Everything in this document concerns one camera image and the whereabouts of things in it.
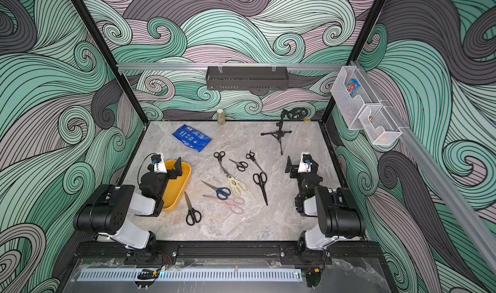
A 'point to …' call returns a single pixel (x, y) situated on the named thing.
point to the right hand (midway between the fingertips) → (302, 158)
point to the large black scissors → (261, 179)
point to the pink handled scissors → (233, 203)
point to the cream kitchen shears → (237, 186)
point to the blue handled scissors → (222, 193)
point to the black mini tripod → (281, 133)
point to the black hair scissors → (250, 155)
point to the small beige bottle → (221, 118)
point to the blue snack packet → (192, 137)
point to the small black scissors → (241, 166)
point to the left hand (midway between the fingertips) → (169, 156)
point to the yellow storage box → (175, 187)
